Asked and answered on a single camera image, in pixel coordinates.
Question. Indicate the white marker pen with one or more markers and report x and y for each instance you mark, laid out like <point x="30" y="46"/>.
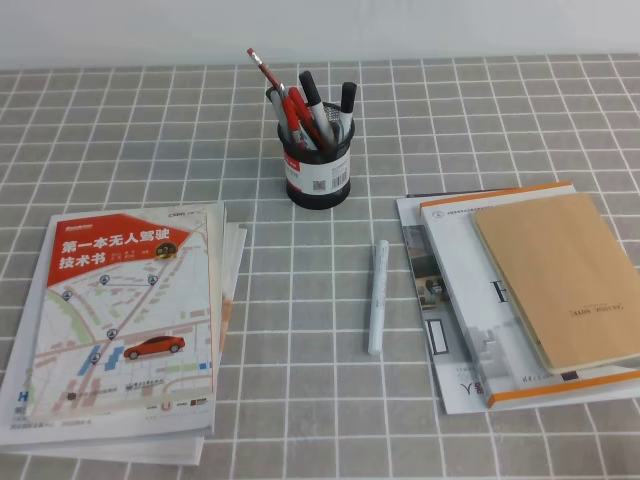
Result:
<point x="378" y="298"/>

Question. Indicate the black mesh pen holder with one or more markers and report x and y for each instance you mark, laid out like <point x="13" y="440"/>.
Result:
<point x="317" y="180"/>

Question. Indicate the red pen in holder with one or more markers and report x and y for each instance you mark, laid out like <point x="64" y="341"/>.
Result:
<point x="300" y="122"/>

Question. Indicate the grey pen in holder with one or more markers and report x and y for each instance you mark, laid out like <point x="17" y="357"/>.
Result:
<point x="276" y="102"/>

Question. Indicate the black cap marker right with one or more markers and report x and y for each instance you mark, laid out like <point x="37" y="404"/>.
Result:
<point x="348" y="94"/>

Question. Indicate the black cap marker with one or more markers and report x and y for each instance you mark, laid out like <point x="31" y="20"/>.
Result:
<point x="348" y="94"/>
<point x="317" y="107"/>

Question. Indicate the black cap marker middle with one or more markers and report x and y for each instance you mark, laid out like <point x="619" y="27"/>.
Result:
<point x="317" y="107"/>

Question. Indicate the white magazine under textbook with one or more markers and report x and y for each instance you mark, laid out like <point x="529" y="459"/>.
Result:
<point x="458" y="384"/>

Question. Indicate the orange white car book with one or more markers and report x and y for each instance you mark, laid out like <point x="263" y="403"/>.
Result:
<point x="147" y="270"/>

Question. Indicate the white orange textbook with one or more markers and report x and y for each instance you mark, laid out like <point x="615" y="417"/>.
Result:
<point x="502" y="356"/>

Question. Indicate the white book under car book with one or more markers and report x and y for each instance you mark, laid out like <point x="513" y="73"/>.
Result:
<point x="168" y="432"/>

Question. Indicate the tan classic notebook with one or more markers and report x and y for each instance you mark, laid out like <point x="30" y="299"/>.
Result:
<point x="575" y="289"/>

